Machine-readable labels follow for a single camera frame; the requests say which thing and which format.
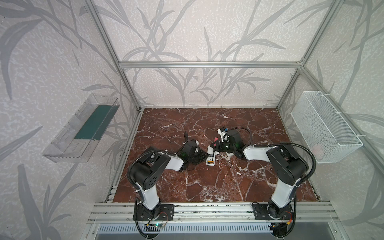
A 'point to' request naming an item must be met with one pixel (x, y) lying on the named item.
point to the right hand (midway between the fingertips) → (211, 140)
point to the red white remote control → (211, 157)
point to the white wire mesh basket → (329, 137)
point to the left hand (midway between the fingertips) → (210, 152)
